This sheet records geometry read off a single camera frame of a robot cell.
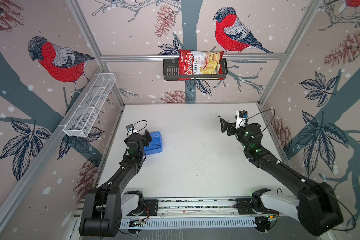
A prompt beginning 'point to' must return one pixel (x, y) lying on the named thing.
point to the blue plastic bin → (156, 146)
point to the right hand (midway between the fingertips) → (225, 119)
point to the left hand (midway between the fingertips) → (139, 131)
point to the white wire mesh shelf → (82, 121)
